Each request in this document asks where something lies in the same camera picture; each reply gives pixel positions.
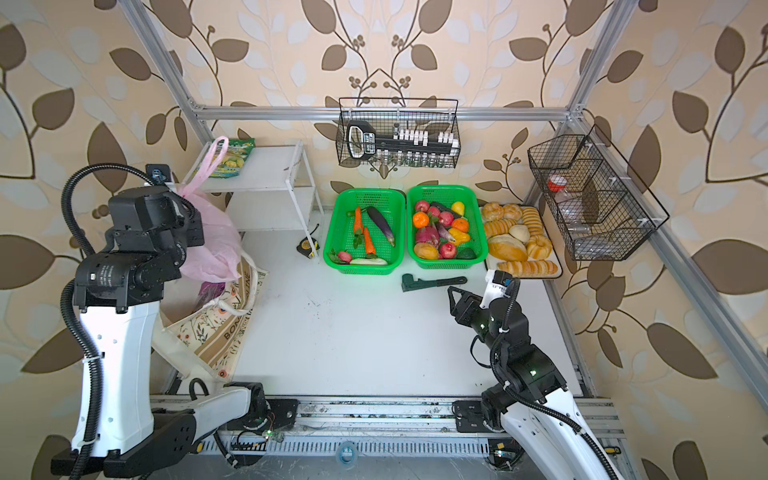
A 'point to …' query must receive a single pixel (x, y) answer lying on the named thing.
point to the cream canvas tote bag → (205, 344)
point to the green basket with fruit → (445, 229)
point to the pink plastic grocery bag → (219, 259)
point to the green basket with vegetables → (366, 231)
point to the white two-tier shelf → (273, 192)
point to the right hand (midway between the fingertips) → (456, 295)
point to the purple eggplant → (381, 222)
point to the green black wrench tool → (409, 283)
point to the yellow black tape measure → (304, 246)
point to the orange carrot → (358, 224)
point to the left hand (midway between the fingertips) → (171, 213)
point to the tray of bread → (518, 240)
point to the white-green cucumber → (374, 261)
